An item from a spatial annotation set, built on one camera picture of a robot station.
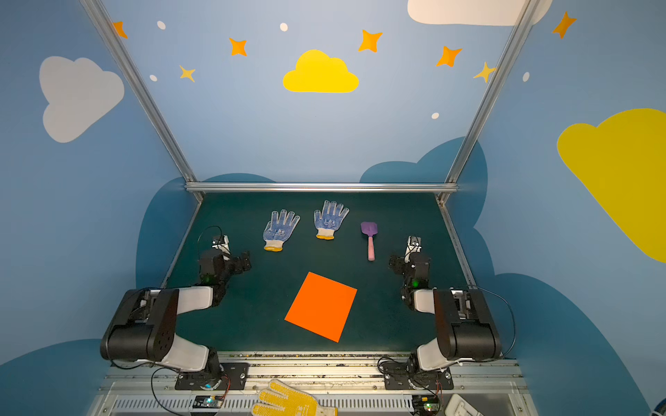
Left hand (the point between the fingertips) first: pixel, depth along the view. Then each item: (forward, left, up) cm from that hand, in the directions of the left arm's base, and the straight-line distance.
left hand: (237, 252), depth 95 cm
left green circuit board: (-45, -1, -7) cm, 45 cm away
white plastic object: (-45, -70, -4) cm, 84 cm away
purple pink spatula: (+15, -51, -4) cm, 54 cm away
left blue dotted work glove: (+15, -12, -5) cm, 20 cm away
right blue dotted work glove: (+21, -33, -6) cm, 40 cm away
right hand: (+1, -64, +2) cm, 64 cm away
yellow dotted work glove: (-45, -25, -6) cm, 52 cm away
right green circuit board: (-45, -63, -7) cm, 78 cm away
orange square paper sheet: (-17, -32, -7) cm, 37 cm away
